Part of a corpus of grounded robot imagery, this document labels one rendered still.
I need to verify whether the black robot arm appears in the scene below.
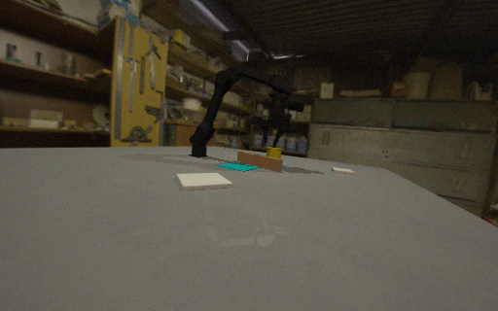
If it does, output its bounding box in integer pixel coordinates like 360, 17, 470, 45
189, 64, 305, 157

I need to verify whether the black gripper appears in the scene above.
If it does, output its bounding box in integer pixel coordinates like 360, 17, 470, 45
251, 106, 298, 146

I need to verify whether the yellow cup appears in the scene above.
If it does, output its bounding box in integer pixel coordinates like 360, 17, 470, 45
267, 148, 283, 159

